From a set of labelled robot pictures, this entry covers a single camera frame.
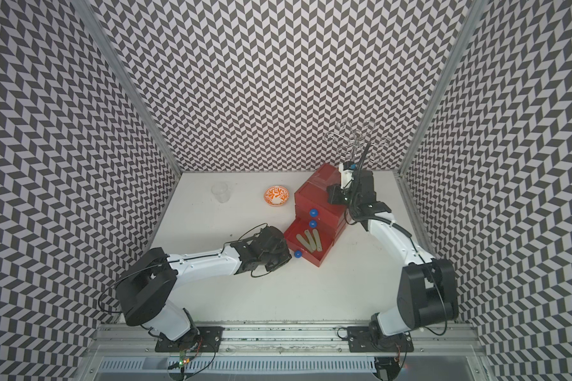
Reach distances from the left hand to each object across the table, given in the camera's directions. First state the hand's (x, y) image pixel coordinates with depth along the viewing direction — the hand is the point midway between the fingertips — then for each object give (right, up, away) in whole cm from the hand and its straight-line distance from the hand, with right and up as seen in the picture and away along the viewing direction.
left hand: (293, 258), depth 85 cm
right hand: (+13, +24, +1) cm, 27 cm away
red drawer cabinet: (+9, +13, +2) cm, 16 cm away
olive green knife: (+4, +4, +10) cm, 11 cm away
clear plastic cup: (-34, +24, +24) cm, 48 cm away
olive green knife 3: (+6, +5, +9) cm, 12 cm away
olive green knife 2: (+9, +5, +9) cm, 14 cm away
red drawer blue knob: (+7, +17, -4) cm, 19 cm away
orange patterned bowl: (-8, +23, +20) cm, 32 cm away
